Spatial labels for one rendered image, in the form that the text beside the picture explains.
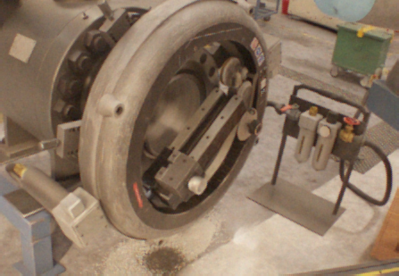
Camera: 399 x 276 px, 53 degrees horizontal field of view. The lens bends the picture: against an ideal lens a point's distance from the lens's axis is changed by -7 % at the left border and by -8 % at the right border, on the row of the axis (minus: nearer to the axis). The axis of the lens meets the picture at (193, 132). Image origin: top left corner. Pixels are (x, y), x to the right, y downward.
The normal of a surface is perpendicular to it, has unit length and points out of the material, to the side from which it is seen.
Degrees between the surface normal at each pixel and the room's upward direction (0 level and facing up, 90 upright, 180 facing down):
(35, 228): 90
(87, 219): 90
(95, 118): 73
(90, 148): 84
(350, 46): 90
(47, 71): 69
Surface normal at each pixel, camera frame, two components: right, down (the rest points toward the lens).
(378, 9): -0.04, 0.85
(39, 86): -0.59, 0.06
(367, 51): -0.58, 0.28
